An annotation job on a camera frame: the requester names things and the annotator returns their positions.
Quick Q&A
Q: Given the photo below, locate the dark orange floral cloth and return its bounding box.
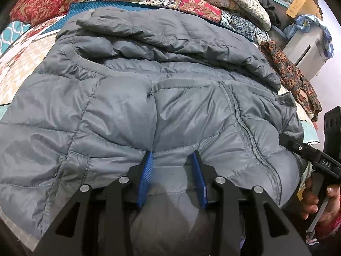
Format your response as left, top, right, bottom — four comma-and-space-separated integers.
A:
260, 41, 323, 122

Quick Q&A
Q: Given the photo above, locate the cream patterned bed sheet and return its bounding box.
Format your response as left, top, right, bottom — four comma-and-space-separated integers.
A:
0, 15, 320, 246

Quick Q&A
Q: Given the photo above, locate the white box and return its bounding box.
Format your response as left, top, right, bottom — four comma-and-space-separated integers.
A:
282, 25, 332, 82

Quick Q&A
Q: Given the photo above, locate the grey puffer jacket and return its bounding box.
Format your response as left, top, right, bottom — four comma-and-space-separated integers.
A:
0, 7, 307, 256

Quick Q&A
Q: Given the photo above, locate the person's right hand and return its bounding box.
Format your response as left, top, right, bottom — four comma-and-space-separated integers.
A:
301, 177, 341, 224

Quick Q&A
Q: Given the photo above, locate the blue checked cloth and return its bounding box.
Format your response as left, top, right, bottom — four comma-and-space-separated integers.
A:
68, 1, 184, 16

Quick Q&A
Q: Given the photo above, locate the teal patterned pillow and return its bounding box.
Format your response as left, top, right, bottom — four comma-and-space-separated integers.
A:
0, 21, 32, 56

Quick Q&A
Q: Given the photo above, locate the light blue floral cloth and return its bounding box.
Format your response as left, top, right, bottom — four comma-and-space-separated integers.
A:
284, 15, 335, 59

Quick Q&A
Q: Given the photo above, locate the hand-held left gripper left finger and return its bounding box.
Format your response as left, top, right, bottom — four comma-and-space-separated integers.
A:
33, 151, 155, 256

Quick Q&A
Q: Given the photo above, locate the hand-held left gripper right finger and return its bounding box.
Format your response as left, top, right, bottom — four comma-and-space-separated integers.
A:
189, 150, 312, 256

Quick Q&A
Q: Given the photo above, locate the cardboard box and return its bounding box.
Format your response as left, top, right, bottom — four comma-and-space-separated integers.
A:
286, 0, 320, 19

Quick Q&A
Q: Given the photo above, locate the red floral quilt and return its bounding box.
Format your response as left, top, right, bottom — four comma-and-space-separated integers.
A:
9, 0, 112, 26

